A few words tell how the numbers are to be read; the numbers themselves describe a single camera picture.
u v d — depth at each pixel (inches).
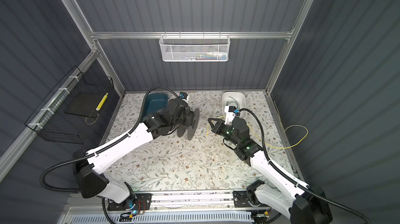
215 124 27.5
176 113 22.0
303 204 15.4
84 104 29.9
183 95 25.8
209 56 36.0
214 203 29.0
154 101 45.0
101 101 30.8
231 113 27.2
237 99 44.8
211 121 29.1
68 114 28.2
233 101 44.0
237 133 22.8
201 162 34.1
